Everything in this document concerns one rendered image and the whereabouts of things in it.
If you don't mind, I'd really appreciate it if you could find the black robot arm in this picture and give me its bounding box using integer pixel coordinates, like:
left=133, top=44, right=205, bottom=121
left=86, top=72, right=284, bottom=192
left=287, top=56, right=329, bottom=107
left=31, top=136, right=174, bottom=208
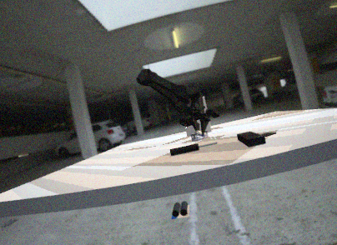
left=136, top=69, right=204, bottom=117

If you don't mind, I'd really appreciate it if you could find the black screwdriver with grey shaft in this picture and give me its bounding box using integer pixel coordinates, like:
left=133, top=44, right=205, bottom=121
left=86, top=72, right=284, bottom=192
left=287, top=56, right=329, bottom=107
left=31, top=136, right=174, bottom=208
left=170, top=142, right=217, bottom=156

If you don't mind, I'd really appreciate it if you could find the white battery with blue band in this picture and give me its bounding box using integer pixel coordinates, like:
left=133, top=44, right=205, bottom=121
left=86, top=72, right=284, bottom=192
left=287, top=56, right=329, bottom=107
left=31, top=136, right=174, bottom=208
left=195, top=130, right=207, bottom=137

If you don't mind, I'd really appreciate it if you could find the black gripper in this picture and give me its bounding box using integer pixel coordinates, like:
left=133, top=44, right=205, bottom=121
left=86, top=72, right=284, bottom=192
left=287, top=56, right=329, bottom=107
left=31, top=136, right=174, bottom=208
left=179, top=101, right=219, bottom=135

